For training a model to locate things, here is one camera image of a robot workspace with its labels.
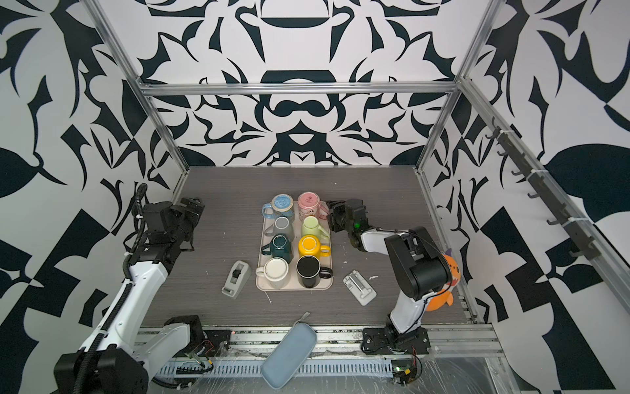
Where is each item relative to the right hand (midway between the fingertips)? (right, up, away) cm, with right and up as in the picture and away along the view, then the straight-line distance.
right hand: (324, 201), depth 94 cm
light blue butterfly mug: (-16, -1, -2) cm, 16 cm away
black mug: (-5, -22, -14) cm, 26 cm away
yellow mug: (-5, -14, -8) cm, 17 cm away
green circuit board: (+22, -48, -22) cm, 57 cm away
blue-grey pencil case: (-10, -42, -24) cm, 49 cm away
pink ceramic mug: (-5, -1, +1) cm, 6 cm away
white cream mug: (-16, -22, -12) cm, 30 cm away
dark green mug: (-15, -15, -11) cm, 24 cm away
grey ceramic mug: (-15, -9, -4) cm, 18 cm away
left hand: (-42, 0, -14) cm, 44 cm away
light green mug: (-5, -9, -5) cm, 11 cm away
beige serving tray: (-11, -18, -1) cm, 21 cm away
